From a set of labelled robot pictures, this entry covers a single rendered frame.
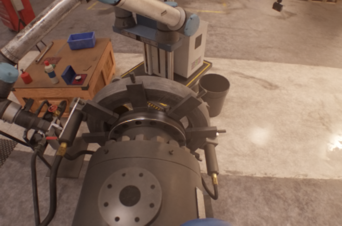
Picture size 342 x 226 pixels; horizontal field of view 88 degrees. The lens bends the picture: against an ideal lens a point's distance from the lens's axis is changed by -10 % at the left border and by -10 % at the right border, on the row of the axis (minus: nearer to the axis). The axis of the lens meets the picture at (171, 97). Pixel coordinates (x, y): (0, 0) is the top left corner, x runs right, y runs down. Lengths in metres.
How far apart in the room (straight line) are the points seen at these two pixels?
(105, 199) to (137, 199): 0.11
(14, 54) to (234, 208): 1.69
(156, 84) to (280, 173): 1.42
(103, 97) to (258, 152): 1.49
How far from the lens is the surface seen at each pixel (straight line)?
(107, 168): 0.84
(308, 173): 2.13
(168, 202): 0.76
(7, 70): 0.96
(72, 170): 1.95
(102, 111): 1.09
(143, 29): 1.76
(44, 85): 2.13
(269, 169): 1.97
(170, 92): 0.98
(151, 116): 1.03
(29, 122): 1.00
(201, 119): 1.14
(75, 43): 2.54
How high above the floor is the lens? 1.59
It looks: 43 degrees down
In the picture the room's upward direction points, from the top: straight up
